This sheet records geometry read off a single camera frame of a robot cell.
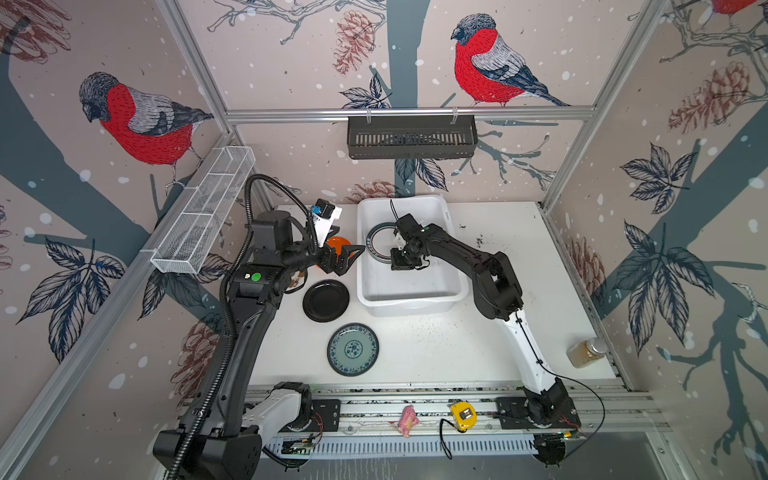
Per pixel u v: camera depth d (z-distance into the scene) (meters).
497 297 0.63
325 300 0.92
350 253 0.59
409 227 0.86
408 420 0.71
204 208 0.79
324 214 0.56
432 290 0.97
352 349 0.85
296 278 0.98
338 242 1.07
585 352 0.76
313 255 0.56
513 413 0.73
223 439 0.36
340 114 0.95
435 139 1.06
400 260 0.92
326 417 0.73
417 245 0.79
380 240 1.06
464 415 0.72
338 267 0.60
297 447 0.71
